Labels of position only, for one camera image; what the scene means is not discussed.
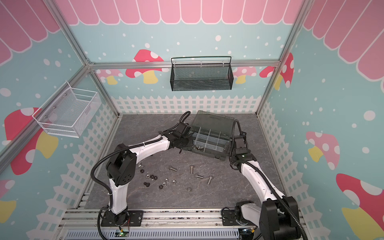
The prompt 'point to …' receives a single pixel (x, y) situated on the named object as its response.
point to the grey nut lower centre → (189, 189)
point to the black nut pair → (152, 176)
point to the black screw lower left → (147, 184)
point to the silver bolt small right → (200, 177)
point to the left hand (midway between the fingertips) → (192, 143)
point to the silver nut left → (148, 176)
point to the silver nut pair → (166, 180)
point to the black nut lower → (161, 187)
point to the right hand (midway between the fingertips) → (233, 147)
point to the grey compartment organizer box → (212, 135)
